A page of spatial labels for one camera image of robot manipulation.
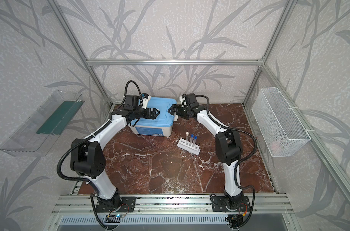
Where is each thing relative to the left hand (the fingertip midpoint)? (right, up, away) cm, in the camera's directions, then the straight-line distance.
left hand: (155, 106), depth 90 cm
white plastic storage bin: (-4, -16, +4) cm, 17 cm away
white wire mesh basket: (+61, -13, -29) cm, 68 cm away
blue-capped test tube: (+23, -21, -3) cm, 31 cm away
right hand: (+12, -1, +3) cm, 12 cm away
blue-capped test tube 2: (+24, -22, -3) cm, 33 cm away
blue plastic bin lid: (+6, -7, -1) cm, 9 cm away
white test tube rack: (+17, -25, +3) cm, 30 cm away
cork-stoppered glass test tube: (+20, -17, -5) cm, 27 cm away
